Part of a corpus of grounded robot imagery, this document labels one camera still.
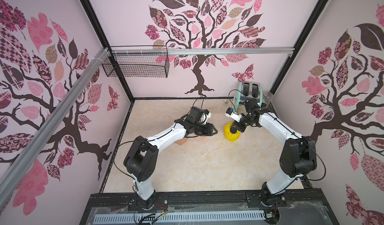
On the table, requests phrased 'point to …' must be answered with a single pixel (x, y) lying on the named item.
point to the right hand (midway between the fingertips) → (235, 123)
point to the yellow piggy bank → (231, 137)
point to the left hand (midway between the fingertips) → (215, 134)
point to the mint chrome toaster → (247, 89)
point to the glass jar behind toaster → (267, 96)
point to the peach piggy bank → (181, 141)
